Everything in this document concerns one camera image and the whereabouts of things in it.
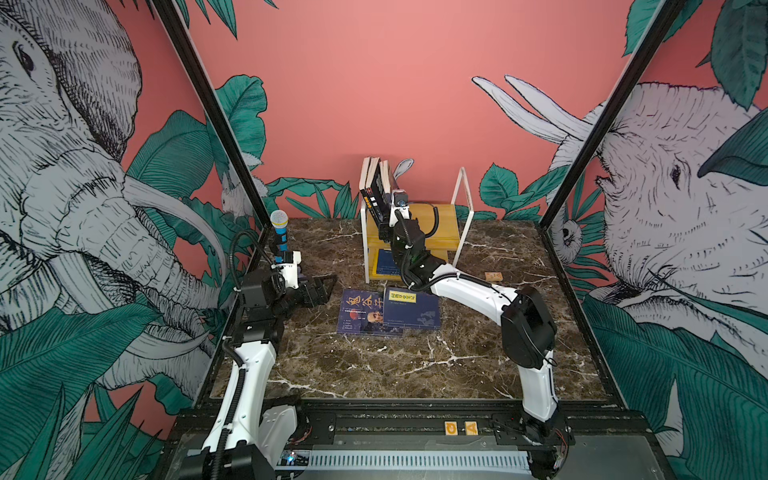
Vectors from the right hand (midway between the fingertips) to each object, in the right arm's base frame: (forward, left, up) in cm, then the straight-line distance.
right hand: (387, 200), depth 79 cm
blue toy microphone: (+1, +33, -10) cm, 34 cm away
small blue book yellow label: (-15, -5, -33) cm, 36 cm away
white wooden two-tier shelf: (+6, -21, -14) cm, 26 cm away
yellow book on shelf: (-5, +4, -13) cm, 14 cm away
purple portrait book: (-18, +8, -32) cm, 37 cm away
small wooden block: (-2, -37, -34) cm, 50 cm away
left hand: (-18, +16, -10) cm, 26 cm away
